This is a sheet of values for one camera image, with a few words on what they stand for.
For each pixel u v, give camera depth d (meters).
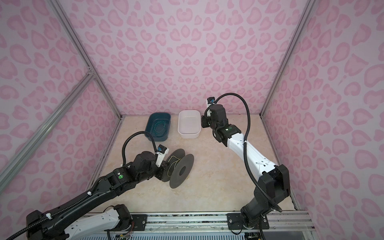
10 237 0.36
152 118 1.13
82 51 0.83
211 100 0.68
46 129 0.64
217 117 0.58
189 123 1.09
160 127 1.13
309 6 0.69
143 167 0.54
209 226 0.73
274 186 0.42
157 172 0.64
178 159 0.78
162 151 0.64
